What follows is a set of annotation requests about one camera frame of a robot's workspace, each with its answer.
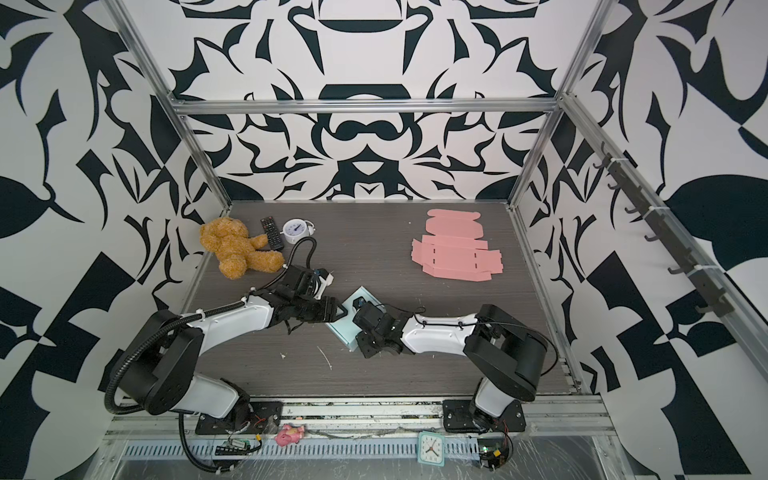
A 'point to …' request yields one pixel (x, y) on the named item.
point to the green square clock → (431, 448)
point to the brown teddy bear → (236, 251)
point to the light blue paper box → (345, 329)
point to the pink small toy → (289, 435)
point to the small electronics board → (493, 452)
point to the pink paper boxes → (453, 250)
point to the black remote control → (275, 238)
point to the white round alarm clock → (296, 229)
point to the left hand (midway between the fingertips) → (343, 309)
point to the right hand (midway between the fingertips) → (363, 339)
